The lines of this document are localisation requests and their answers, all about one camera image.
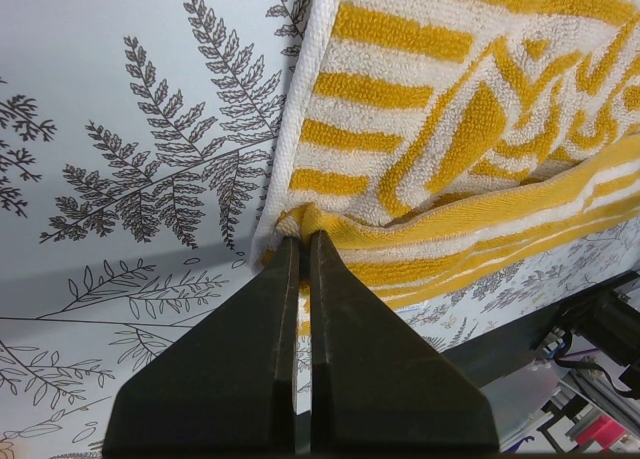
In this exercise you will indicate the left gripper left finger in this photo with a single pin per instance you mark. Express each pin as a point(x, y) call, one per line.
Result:
point(226, 386)

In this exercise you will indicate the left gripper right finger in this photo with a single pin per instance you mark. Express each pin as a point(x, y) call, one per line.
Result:
point(377, 386)

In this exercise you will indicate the yellow striped towel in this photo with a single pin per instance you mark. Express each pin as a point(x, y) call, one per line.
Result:
point(438, 141)

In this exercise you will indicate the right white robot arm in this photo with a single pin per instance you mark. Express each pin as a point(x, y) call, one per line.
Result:
point(602, 315)

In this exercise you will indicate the floral table mat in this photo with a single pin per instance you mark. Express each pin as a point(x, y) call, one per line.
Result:
point(138, 139)

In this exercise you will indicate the aluminium frame rail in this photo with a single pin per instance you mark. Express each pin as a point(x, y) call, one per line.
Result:
point(583, 414)

